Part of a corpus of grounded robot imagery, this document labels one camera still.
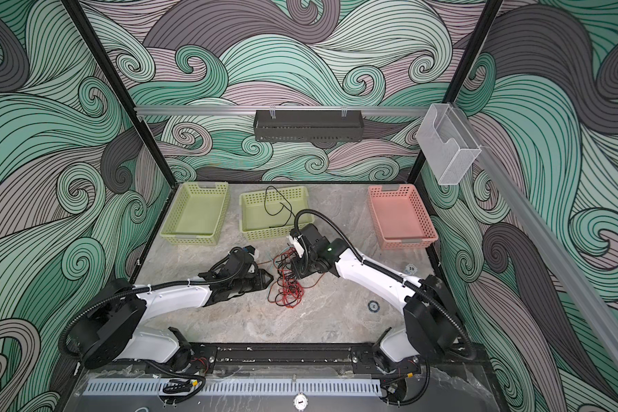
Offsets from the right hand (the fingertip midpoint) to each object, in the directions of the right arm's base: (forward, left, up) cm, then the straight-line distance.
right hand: (294, 268), depth 82 cm
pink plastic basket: (+26, -43, -8) cm, 51 cm away
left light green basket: (+32, +44, -11) cm, 56 cm away
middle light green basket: (+31, +10, -10) cm, 34 cm away
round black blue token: (-9, -26, -11) cm, 30 cm away
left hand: (0, +8, -6) cm, 10 cm away
